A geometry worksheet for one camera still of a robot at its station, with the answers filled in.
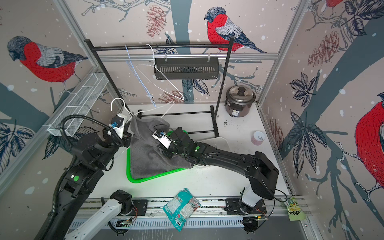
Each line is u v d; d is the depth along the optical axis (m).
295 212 0.71
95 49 0.62
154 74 0.88
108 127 0.47
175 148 0.62
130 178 0.75
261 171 0.42
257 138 0.94
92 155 0.44
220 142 0.96
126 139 0.54
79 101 0.79
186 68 1.06
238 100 1.00
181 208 0.70
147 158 0.74
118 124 0.49
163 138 0.62
